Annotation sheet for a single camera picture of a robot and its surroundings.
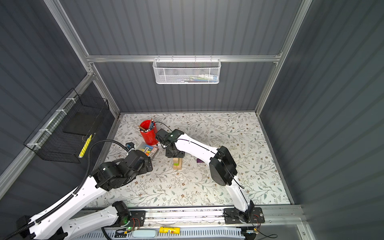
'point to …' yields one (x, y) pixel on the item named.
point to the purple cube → (199, 161)
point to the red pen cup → (148, 129)
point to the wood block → (177, 160)
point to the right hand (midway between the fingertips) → (175, 156)
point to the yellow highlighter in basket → (85, 146)
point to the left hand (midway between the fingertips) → (144, 163)
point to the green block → (176, 164)
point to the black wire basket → (63, 135)
